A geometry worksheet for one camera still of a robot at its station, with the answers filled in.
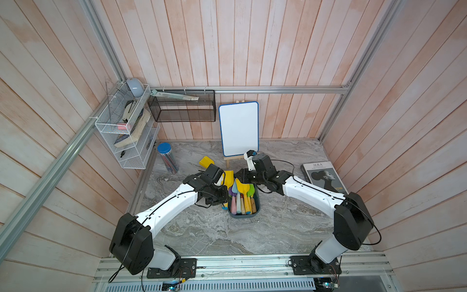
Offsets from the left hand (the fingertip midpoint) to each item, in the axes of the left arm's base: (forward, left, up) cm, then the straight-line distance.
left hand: (227, 202), depth 80 cm
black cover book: (+20, -54, -8) cm, 58 cm away
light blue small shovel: (+3, -6, -8) cm, 10 cm away
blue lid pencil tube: (+25, +32, +8) cm, 41 cm away
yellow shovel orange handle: (+12, 0, 0) cm, 12 cm away
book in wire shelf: (+21, +46, +18) cm, 54 cm away
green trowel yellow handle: (+10, -12, -8) cm, 18 cm away
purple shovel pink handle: (+1, -3, -7) cm, 7 cm away
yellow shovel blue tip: (+11, -9, -8) cm, 16 cm away
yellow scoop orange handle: (+32, +13, -11) cm, 36 cm away
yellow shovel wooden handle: (+2, -13, -9) cm, 16 cm away
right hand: (+13, -4, +4) cm, 14 cm away
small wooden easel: (+29, -2, -4) cm, 29 cm away
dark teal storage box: (+6, -15, -8) cm, 18 cm away
